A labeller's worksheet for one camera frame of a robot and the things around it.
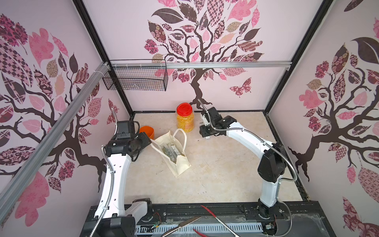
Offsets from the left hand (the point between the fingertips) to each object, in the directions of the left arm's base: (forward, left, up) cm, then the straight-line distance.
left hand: (146, 144), depth 74 cm
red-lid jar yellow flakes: (+28, -19, -10) cm, 36 cm away
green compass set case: (+4, -10, -14) cm, 18 cm away
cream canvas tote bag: (+8, -16, -8) cm, 20 cm away
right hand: (+14, -30, -6) cm, 34 cm away
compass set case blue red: (+4, -14, -14) cm, 20 cm away
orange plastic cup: (+23, +7, -18) cm, 30 cm away
